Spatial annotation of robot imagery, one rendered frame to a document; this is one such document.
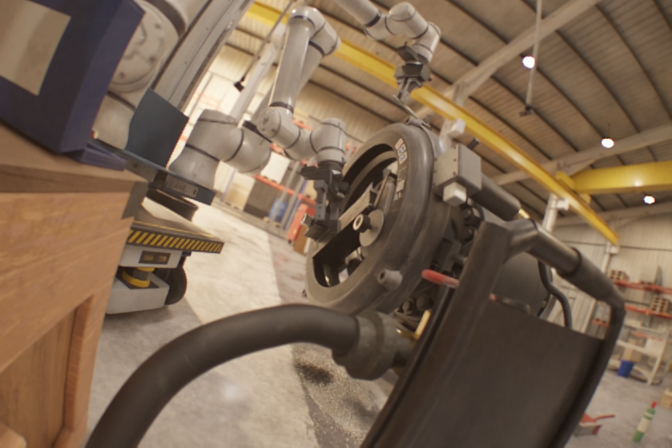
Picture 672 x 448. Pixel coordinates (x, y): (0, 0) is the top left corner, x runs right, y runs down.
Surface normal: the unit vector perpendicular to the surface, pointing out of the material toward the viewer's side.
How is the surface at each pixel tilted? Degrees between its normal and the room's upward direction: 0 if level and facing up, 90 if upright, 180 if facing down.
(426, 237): 91
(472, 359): 90
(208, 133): 90
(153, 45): 96
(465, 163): 68
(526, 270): 80
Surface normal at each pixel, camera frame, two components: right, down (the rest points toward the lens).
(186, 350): 0.23, -0.66
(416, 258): 0.25, 0.17
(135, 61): 0.58, 0.32
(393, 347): 0.48, -0.40
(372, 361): -0.77, -0.36
